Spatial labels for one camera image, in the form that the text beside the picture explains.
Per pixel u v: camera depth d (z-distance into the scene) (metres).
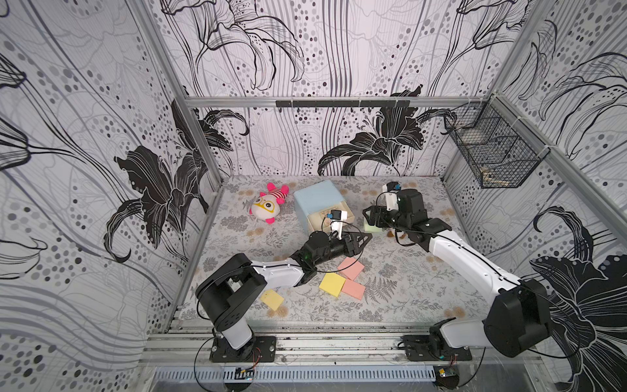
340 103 0.91
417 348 0.72
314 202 0.93
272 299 0.83
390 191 0.73
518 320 0.40
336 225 0.72
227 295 0.45
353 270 0.88
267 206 1.01
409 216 0.62
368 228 0.78
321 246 0.63
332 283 0.86
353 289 0.85
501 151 0.88
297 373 0.76
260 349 0.73
